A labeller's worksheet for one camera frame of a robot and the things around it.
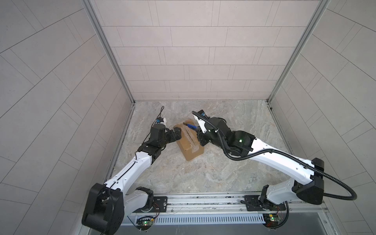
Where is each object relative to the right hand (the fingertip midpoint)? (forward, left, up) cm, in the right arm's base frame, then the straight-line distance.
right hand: (194, 130), depth 68 cm
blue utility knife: (+4, +2, -1) cm, 4 cm away
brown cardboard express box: (0, +3, -11) cm, 12 cm away
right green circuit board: (-34, -34, -28) cm, 55 cm away
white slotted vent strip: (-32, -4, -28) cm, 42 cm away
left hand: (+10, +9, -12) cm, 18 cm away
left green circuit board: (-31, +25, -24) cm, 47 cm away
